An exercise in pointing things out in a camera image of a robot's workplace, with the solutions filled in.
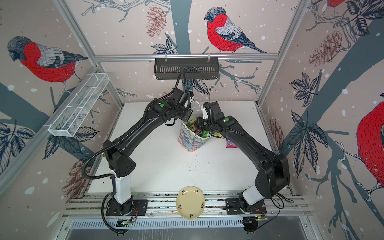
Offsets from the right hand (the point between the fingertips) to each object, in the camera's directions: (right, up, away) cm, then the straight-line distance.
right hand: (193, 125), depth 81 cm
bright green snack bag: (+6, -5, -1) cm, 8 cm away
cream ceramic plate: (-2, -40, -5) cm, 40 cm away
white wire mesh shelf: (-61, +2, -9) cm, 62 cm away
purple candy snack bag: (+24, -14, +14) cm, 31 cm away
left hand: (-3, +7, -1) cm, 8 cm away
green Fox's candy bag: (-2, -1, +9) cm, 9 cm away
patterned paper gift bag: (-3, -9, +1) cm, 9 cm away
